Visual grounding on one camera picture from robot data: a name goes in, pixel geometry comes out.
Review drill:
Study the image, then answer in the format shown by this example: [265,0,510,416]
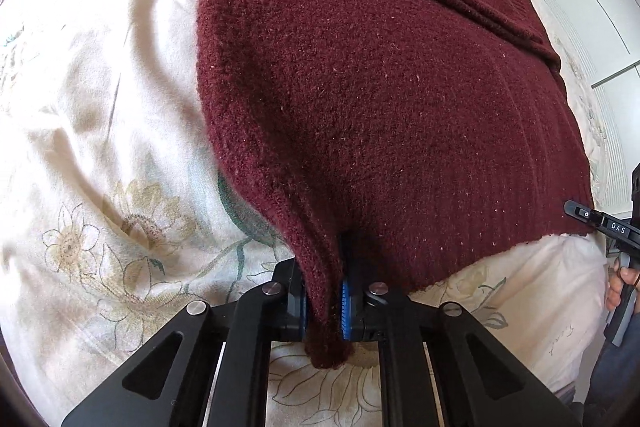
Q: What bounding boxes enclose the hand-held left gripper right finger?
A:
[341,256,584,427]

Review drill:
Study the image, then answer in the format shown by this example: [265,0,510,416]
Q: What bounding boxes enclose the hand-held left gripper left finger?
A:
[60,258,308,427]

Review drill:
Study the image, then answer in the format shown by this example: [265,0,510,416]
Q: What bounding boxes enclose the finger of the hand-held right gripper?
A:
[564,201,640,242]

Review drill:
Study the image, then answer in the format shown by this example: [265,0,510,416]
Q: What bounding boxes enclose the maroon knit sweater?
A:
[196,0,596,370]

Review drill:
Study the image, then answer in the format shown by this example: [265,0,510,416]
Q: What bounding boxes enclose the person's right hand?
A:
[604,267,640,314]

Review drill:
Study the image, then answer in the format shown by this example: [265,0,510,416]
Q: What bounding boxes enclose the person's dark pants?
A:
[584,336,640,427]

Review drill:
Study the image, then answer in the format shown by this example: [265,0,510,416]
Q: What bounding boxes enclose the floral white duvet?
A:
[0,0,616,427]

